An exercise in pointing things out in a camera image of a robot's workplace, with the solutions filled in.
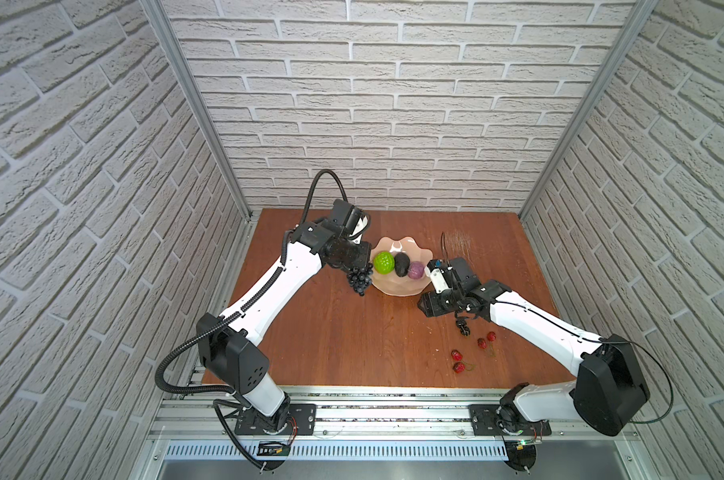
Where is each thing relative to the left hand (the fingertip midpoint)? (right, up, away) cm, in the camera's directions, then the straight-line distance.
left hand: (369, 247), depth 77 cm
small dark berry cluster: (+28, -25, +11) cm, 39 cm away
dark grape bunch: (-2, -8, +2) cm, 9 cm away
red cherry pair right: (+36, -27, +9) cm, 46 cm away
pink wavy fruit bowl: (+7, -13, +21) cm, 26 cm away
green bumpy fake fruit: (+4, -5, +20) cm, 22 cm away
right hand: (+17, -15, +8) cm, 24 cm away
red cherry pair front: (+25, -33, +5) cm, 42 cm away
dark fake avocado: (+11, -6, +22) cm, 25 cm away
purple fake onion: (+15, -8, +19) cm, 25 cm away
